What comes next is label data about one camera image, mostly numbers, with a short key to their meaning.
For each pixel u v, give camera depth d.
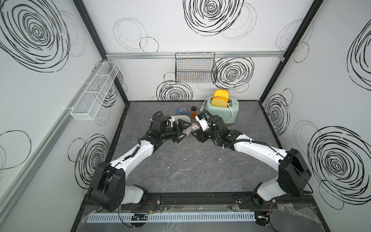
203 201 0.75
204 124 0.72
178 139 0.78
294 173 0.43
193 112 1.03
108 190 0.41
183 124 0.72
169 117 0.81
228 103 0.95
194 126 0.80
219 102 0.93
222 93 0.96
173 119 0.79
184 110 1.12
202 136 0.72
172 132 0.71
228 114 0.94
